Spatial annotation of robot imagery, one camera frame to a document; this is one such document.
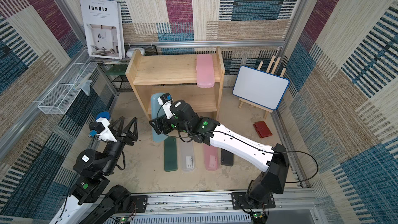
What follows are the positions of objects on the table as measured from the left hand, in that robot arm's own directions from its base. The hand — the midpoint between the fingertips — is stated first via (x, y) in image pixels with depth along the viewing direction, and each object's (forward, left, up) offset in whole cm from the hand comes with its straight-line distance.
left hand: (129, 117), depth 61 cm
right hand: (+3, -9, -4) cm, 10 cm away
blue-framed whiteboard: (+28, -64, -13) cm, 71 cm away
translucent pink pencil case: (-3, -33, -35) cm, 49 cm away
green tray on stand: (+45, +24, -11) cm, 52 cm away
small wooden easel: (+25, -69, -28) cm, 78 cm away
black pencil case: (-4, -42, -34) cm, 54 cm away
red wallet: (+15, -66, -34) cm, 76 cm away
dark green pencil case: (-1, -11, -34) cm, 36 cm away
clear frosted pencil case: (-4, -20, -35) cm, 40 cm away
